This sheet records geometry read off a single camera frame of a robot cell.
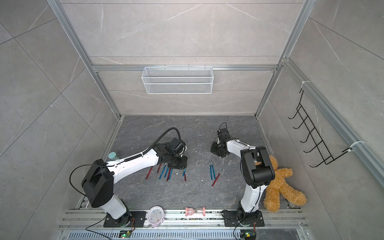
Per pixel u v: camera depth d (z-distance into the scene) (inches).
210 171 35.5
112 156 34.1
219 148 31.1
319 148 25.2
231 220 28.7
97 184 17.3
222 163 36.5
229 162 36.6
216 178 34.5
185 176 34.6
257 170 19.6
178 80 39.7
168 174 34.9
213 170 35.5
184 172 35.1
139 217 28.8
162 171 35.5
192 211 29.2
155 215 28.6
